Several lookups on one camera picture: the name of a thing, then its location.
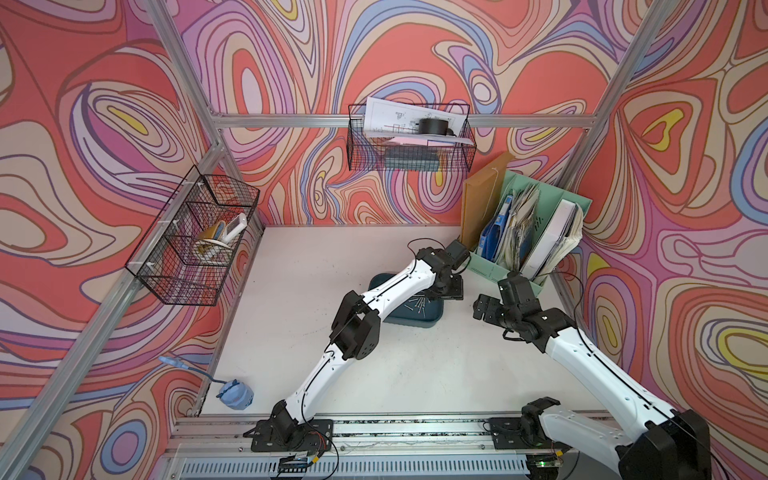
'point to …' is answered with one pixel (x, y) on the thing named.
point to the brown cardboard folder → (480, 193)
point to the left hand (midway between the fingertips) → (458, 296)
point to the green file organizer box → (549, 198)
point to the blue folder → (489, 238)
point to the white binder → (551, 238)
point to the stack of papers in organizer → (519, 230)
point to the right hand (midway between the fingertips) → (491, 316)
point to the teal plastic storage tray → (424, 311)
